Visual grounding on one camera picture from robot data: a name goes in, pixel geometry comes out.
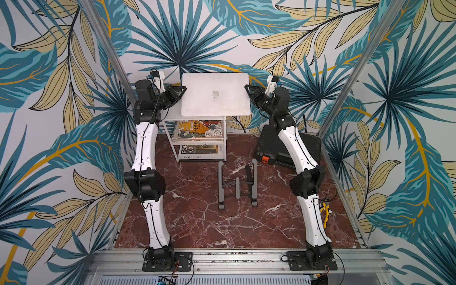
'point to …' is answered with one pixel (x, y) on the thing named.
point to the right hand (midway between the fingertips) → (224, 91)
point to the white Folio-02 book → (201, 151)
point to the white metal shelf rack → (174, 113)
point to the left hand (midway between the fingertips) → (186, 88)
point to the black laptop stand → (251, 182)
